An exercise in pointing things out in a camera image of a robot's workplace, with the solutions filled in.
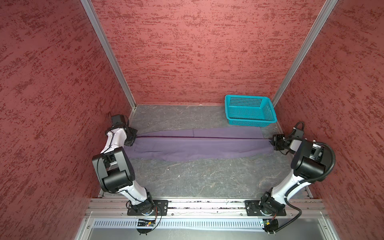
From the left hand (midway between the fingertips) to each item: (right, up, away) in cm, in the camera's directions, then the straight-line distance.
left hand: (135, 138), depth 90 cm
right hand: (+87, 0, +7) cm, 87 cm away
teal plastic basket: (+83, +18, +27) cm, 89 cm away
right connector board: (+74, -40, -19) cm, 87 cm away
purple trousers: (+40, -5, +5) cm, 40 cm away
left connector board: (+11, -40, -17) cm, 45 cm away
